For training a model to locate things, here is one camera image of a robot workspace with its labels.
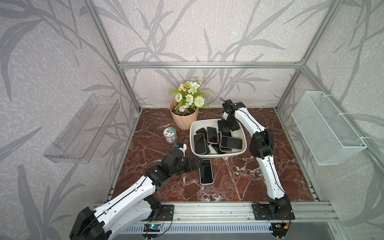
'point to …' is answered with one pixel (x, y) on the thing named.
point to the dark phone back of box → (202, 130)
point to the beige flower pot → (183, 122)
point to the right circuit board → (279, 228)
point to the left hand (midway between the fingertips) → (197, 162)
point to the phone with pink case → (206, 172)
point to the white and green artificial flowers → (189, 98)
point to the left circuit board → (152, 228)
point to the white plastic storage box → (213, 150)
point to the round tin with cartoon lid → (169, 133)
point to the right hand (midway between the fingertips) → (225, 128)
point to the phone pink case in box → (212, 135)
